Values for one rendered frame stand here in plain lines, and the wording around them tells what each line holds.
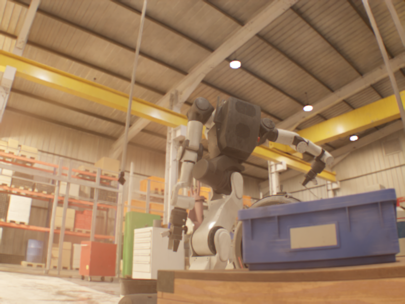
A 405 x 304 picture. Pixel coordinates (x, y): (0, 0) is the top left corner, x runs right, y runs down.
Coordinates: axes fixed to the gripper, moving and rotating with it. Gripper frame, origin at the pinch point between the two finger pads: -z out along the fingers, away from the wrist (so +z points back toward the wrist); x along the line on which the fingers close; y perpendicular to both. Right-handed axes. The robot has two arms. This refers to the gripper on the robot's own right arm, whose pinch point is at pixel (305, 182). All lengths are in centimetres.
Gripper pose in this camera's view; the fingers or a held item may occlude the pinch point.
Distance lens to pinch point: 224.1
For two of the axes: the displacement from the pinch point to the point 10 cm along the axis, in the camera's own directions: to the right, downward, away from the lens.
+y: -6.3, -6.0, 5.0
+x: 5.5, 1.1, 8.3
